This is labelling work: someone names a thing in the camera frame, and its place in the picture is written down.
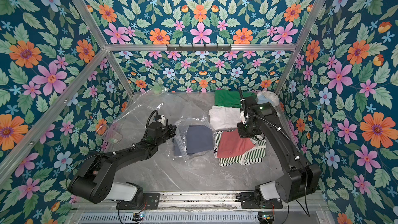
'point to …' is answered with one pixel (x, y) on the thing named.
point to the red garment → (231, 144)
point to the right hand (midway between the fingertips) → (246, 132)
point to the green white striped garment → (255, 156)
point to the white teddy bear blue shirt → (266, 96)
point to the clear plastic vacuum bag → (126, 127)
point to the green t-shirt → (230, 98)
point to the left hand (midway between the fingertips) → (178, 125)
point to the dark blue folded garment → (198, 138)
